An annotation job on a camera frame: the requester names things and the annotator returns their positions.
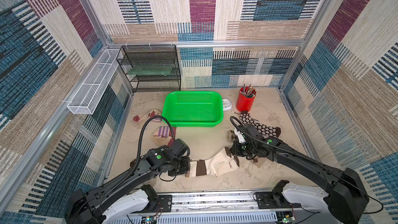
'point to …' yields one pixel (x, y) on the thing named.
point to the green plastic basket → (193, 109)
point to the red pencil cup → (245, 98)
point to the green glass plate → (152, 70)
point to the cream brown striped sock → (218, 165)
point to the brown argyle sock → (231, 135)
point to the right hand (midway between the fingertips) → (231, 153)
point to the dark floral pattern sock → (266, 130)
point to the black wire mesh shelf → (151, 55)
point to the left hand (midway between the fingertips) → (191, 169)
